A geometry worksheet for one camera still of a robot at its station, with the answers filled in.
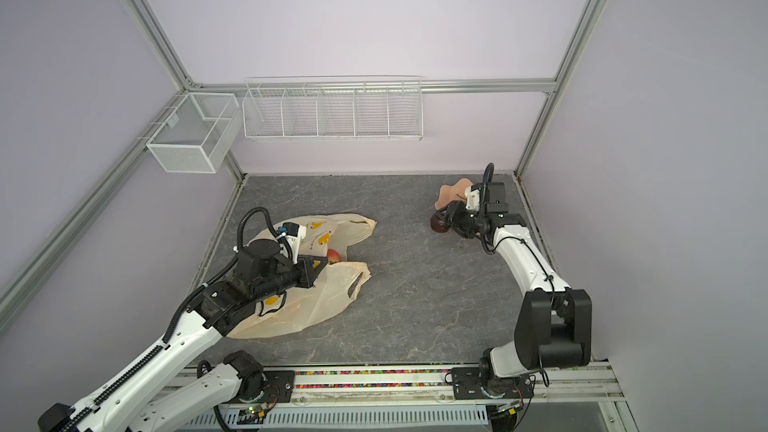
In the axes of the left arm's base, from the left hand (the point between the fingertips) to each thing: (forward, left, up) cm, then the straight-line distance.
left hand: (327, 265), depth 73 cm
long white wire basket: (+60, 0, +5) cm, 61 cm away
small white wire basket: (+47, +44, +6) cm, 65 cm away
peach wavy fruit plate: (+36, -40, -18) cm, 57 cm away
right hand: (+15, -32, -4) cm, 35 cm away
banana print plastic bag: (-7, +7, -11) cm, 15 cm away
